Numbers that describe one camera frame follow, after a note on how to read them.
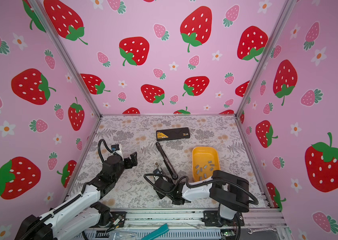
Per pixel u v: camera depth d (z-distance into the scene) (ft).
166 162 3.05
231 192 1.45
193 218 2.47
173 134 3.54
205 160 3.13
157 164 2.89
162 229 2.34
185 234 2.30
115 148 2.35
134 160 2.51
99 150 1.95
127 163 2.45
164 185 2.10
